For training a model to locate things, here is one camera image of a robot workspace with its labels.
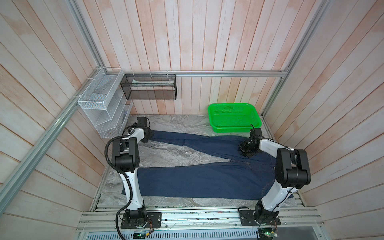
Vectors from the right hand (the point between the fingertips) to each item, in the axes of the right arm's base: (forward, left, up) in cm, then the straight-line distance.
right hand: (238, 148), depth 99 cm
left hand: (+9, +61, +1) cm, 62 cm away
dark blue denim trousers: (-19, +1, -2) cm, 19 cm away
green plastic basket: (+30, -2, -1) cm, 30 cm away
